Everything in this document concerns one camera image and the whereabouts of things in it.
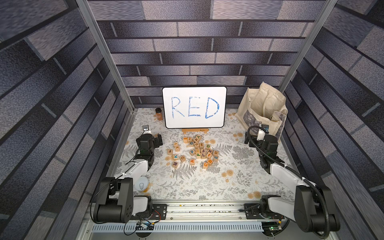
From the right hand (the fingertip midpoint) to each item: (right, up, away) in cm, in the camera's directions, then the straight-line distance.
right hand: (253, 132), depth 88 cm
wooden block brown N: (-35, -6, +10) cm, 37 cm away
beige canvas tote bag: (+13, +17, +13) cm, 25 cm away
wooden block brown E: (-31, -9, +8) cm, 33 cm away
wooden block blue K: (-47, -16, +3) cm, 50 cm away
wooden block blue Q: (-38, -8, +9) cm, 40 cm away
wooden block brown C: (-43, -17, +2) cm, 46 cm away
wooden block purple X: (-25, -13, +5) cm, 29 cm away
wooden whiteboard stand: (-28, 0, +13) cm, 31 cm away
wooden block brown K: (-47, -11, +7) cm, 49 cm away
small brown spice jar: (-62, +11, +20) cm, 66 cm away
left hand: (-62, -1, +2) cm, 62 cm away
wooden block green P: (-33, -15, +4) cm, 37 cm away
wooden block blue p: (-37, -13, +5) cm, 39 cm away
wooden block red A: (-37, -19, +2) cm, 42 cm away
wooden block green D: (-27, -10, +8) cm, 29 cm away
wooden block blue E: (-23, -16, +2) cm, 28 cm away
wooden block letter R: (-47, -19, 0) cm, 51 cm away
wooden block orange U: (-29, -20, 0) cm, 35 cm away
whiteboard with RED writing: (-36, +16, +7) cm, 40 cm away
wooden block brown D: (-22, -14, +5) cm, 26 cm away
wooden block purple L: (-30, -15, +4) cm, 34 cm away
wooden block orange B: (-26, -18, +2) cm, 32 cm away
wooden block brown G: (-34, -9, +8) cm, 36 cm away
